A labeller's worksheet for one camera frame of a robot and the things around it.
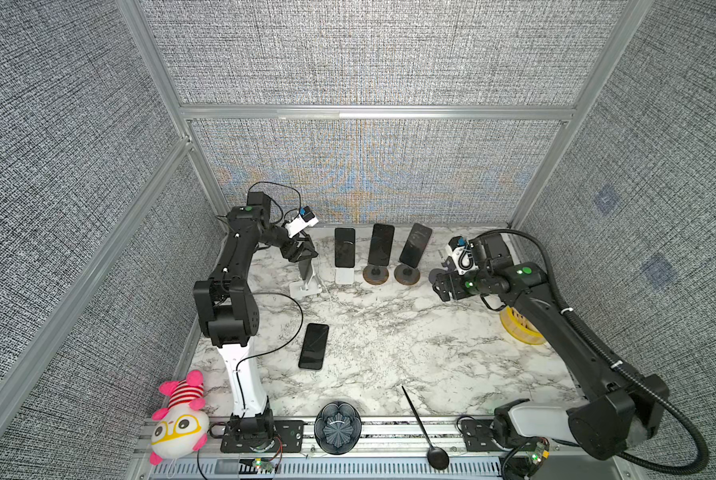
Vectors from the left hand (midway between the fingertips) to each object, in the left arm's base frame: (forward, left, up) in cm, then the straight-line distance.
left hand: (308, 245), depth 91 cm
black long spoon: (-53, -31, -17) cm, 64 cm away
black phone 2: (-24, -1, -18) cm, 30 cm away
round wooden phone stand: (0, -21, -16) cm, 27 cm away
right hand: (-16, -39, +2) cm, 42 cm away
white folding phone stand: (-6, +4, -14) cm, 16 cm away
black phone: (-6, +1, -5) cm, 7 cm away
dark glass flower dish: (-46, -8, -17) cm, 50 cm away
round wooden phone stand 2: (-1, -32, -16) cm, 36 cm away
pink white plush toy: (-45, +28, -11) cm, 55 cm away
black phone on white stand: (+7, -11, -7) cm, 15 cm away
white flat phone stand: (-1, -11, -16) cm, 19 cm away
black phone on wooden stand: (+4, -23, -5) cm, 24 cm away
